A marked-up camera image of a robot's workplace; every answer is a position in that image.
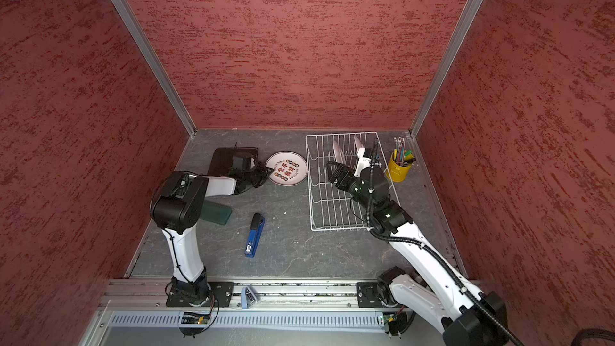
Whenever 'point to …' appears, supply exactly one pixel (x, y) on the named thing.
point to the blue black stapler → (256, 228)
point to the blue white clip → (249, 295)
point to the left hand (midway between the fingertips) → (275, 172)
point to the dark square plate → (222, 158)
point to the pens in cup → (399, 154)
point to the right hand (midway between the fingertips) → (332, 171)
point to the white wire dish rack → (331, 208)
